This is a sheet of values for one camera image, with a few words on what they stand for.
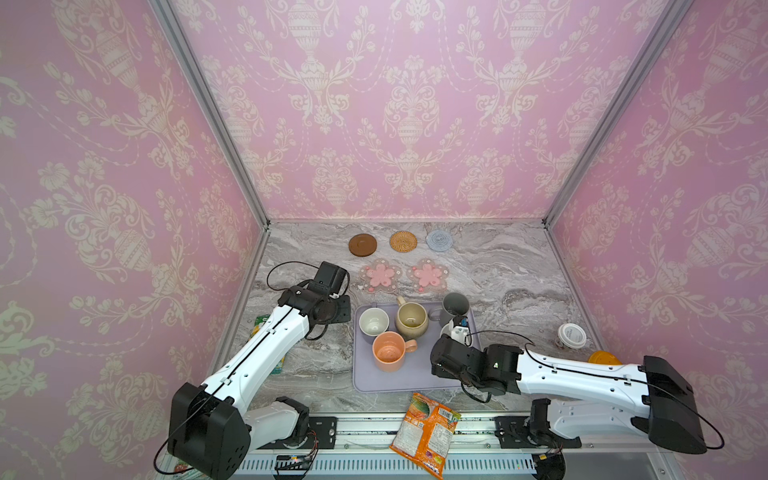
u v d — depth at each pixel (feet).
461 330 2.33
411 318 3.01
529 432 2.16
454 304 2.90
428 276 3.46
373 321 2.93
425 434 2.37
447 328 2.42
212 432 1.27
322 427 2.45
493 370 1.75
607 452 2.45
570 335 2.74
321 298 1.87
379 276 3.45
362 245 3.72
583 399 1.58
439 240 3.80
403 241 3.80
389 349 2.84
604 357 2.50
